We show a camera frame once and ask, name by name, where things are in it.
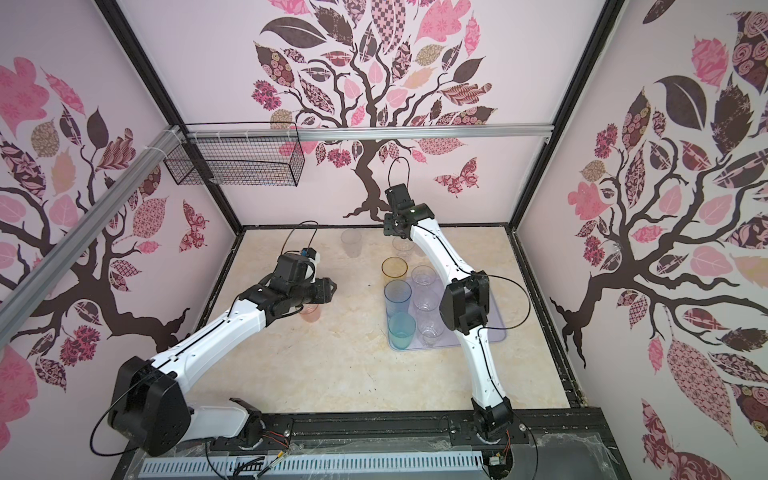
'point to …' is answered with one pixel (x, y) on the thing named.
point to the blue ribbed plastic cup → (397, 294)
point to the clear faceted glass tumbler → (403, 246)
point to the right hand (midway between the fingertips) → (396, 221)
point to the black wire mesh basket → (238, 154)
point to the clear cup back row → (352, 242)
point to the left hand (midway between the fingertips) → (329, 290)
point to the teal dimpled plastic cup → (402, 329)
